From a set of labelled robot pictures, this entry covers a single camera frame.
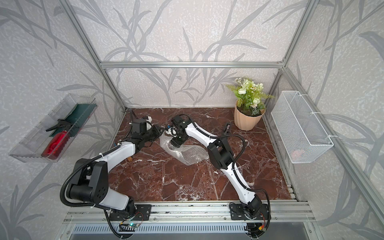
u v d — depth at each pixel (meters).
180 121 0.80
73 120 0.72
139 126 0.69
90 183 0.44
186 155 0.94
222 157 0.61
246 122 0.97
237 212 0.73
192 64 0.94
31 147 0.59
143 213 0.73
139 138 0.70
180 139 0.86
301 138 0.61
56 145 0.58
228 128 1.02
